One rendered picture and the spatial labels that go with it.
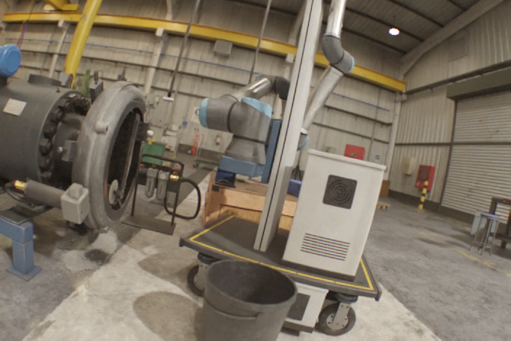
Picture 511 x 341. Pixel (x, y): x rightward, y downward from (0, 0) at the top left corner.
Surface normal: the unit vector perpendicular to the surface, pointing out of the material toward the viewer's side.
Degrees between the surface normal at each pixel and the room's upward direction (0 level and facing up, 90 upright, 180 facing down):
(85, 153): 84
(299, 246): 90
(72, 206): 112
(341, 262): 90
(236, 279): 87
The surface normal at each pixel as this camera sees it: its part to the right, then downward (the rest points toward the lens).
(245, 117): -0.35, -0.08
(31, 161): 0.11, 0.30
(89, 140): 0.24, -0.17
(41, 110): 0.26, -0.47
